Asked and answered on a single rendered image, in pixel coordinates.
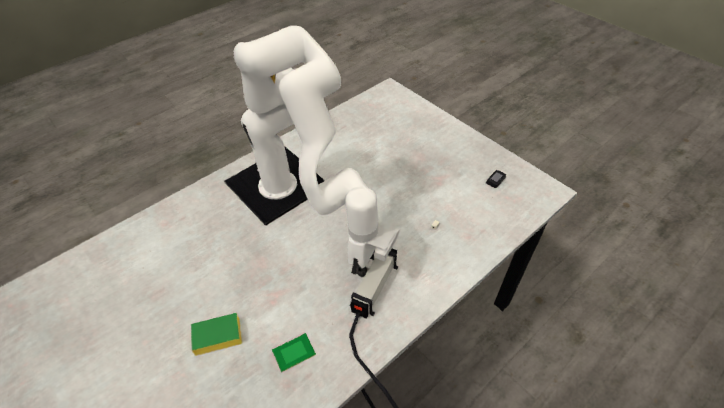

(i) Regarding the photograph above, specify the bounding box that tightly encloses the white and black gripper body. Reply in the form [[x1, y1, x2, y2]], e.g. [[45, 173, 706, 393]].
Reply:
[[348, 237, 376, 268]]

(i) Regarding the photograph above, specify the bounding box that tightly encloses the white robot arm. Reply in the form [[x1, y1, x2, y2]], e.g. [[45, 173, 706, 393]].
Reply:
[[234, 26, 399, 262]]

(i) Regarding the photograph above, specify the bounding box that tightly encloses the flat green rectangular pad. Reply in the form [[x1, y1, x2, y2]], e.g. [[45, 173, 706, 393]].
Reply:
[[272, 333, 316, 372]]

